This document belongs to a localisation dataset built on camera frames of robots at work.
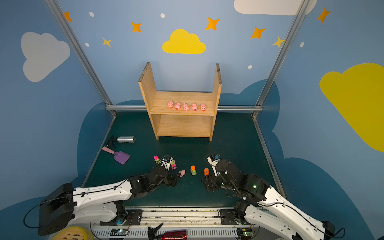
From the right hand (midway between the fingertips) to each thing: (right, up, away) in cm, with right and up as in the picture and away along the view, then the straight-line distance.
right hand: (209, 175), depth 70 cm
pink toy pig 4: (-12, +34, +14) cm, 39 cm away
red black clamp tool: (-18, -26, -3) cm, 32 cm away
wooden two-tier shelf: (-15, +31, +14) cm, 37 cm away
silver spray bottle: (-56, +14, +33) cm, 67 cm away
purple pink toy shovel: (-56, +4, +25) cm, 61 cm away
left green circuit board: (-43, -27, +1) cm, 51 cm away
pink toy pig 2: (-21, +36, +16) cm, 45 cm away
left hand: (-17, -2, +12) cm, 21 cm away
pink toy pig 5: (-7, +35, +14) cm, 38 cm away
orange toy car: (0, -4, +18) cm, 19 cm away
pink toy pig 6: (-2, +34, +14) cm, 37 cm away
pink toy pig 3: (-17, +35, +14) cm, 42 cm away
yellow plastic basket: (-64, -26, -2) cm, 69 cm away
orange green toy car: (-8, -3, +19) cm, 21 cm away
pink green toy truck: (-31, +3, +23) cm, 39 cm away
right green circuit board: (+18, -28, +2) cm, 34 cm away
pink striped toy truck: (-20, -1, +21) cm, 29 cm away
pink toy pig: (-14, -4, +18) cm, 23 cm away
